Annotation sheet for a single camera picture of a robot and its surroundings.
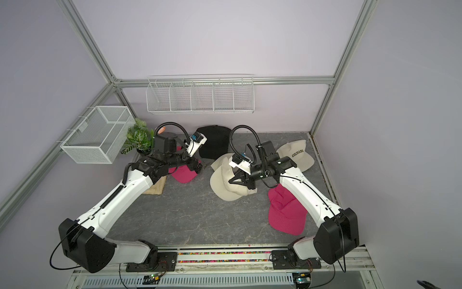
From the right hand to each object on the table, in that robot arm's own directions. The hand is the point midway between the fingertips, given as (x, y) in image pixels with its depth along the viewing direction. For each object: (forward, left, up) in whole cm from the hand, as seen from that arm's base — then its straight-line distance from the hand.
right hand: (231, 179), depth 73 cm
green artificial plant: (+20, +43, +4) cm, 48 cm away
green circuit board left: (-32, +33, -25) cm, 52 cm away
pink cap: (-8, -25, -19) cm, 32 cm away
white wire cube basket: (+21, +61, +4) cm, 65 cm away
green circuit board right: (-32, -29, -25) cm, 50 cm away
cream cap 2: (+9, +4, +1) cm, 10 cm away
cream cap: (+6, +5, -5) cm, 10 cm away
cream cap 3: (+29, -37, -17) cm, 50 cm away
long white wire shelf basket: (+50, +18, +7) cm, 54 cm away
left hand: (+10, +11, +5) cm, 16 cm away
